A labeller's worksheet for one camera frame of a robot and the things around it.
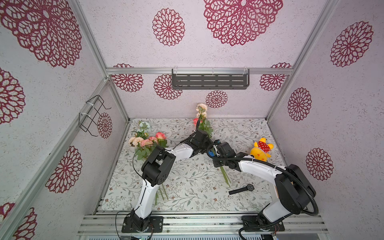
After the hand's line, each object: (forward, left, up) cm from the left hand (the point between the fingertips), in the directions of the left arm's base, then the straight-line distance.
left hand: (216, 144), depth 96 cm
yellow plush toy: (-4, -28, -2) cm, 28 cm away
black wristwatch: (-26, -17, -7) cm, 32 cm away
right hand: (-9, +2, 0) cm, 10 cm away
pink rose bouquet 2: (0, +46, +1) cm, 46 cm away
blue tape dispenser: (-10, +4, +6) cm, 13 cm away
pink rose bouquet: (+13, +8, +5) cm, 16 cm away
